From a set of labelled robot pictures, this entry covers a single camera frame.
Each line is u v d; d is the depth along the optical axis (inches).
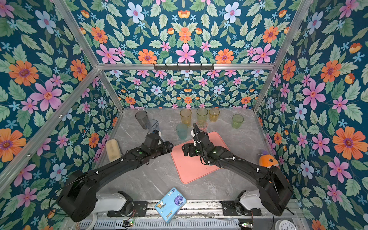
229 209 28.3
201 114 42.3
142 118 38.6
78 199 16.1
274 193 16.0
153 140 25.8
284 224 26.1
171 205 27.7
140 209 28.8
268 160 31.8
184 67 36.6
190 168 35.1
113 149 36.5
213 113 44.0
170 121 43.2
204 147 24.1
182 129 36.7
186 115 39.0
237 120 41.0
